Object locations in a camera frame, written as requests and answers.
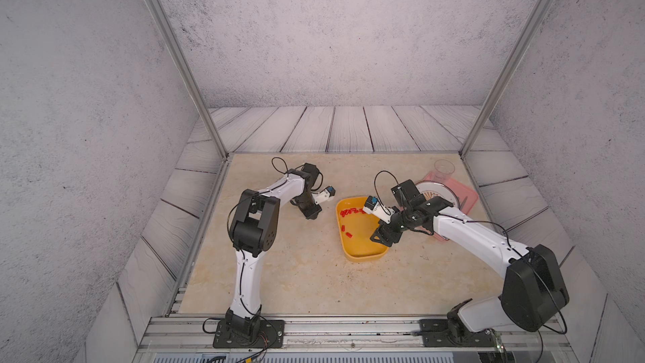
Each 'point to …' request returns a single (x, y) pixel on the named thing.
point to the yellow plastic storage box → (356, 228)
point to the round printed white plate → (430, 190)
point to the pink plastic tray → (467, 196)
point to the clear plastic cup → (443, 169)
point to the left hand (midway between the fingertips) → (316, 213)
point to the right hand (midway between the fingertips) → (379, 228)
